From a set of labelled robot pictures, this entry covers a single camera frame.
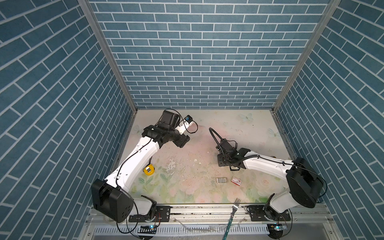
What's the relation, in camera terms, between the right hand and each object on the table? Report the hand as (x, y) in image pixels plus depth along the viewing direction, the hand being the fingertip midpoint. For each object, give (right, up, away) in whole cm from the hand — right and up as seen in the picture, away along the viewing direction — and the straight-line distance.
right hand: (218, 158), depth 89 cm
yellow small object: (-41, -6, -2) cm, 42 cm away
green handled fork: (+7, -22, -13) cm, 26 cm away
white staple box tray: (+1, -12, -3) cm, 12 cm away
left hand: (-20, +15, -10) cm, 27 cm away
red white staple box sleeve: (+10, -12, -4) cm, 16 cm away
